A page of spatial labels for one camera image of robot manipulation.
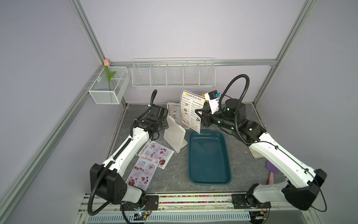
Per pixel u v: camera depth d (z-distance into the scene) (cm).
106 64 89
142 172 85
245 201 68
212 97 54
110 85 89
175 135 104
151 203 73
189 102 66
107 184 40
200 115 63
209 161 89
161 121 72
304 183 39
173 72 101
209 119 57
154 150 94
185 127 79
